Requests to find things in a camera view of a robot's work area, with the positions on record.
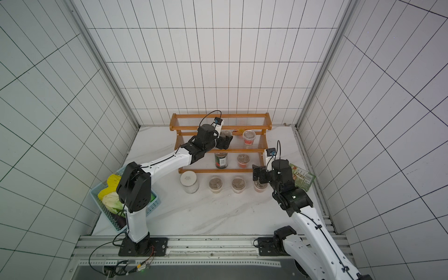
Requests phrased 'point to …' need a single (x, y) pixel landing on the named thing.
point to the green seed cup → (226, 132)
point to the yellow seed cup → (216, 184)
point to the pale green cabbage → (112, 202)
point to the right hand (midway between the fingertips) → (257, 163)
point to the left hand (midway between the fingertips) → (222, 137)
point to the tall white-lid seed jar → (189, 180)
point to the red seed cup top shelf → (238, 185)
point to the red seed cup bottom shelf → (242, 159)
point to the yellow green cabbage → (112, 182)
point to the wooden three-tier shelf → (247, 149)
